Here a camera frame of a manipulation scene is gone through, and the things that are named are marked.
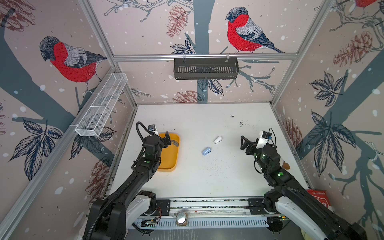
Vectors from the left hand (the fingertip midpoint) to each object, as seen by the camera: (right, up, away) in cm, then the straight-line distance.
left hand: (158, 132), depth 83 cm
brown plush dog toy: (+74, -20, +3) cm, 77 cm away
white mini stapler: (+36, -7, +14) cm, 39 cm away
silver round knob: (+15, -37, -17) cm, 43 cm away
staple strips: (+7, -9, +15) cm, 19 cm away
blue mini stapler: (+28, -12, +9) cm, 32 cm away
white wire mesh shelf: (-30, +6, -12) cm, 33 cm away
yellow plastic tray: (+6, -13, +2) cm, 15 cm away
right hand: (+49, -3, -4) cm, 50 cm away
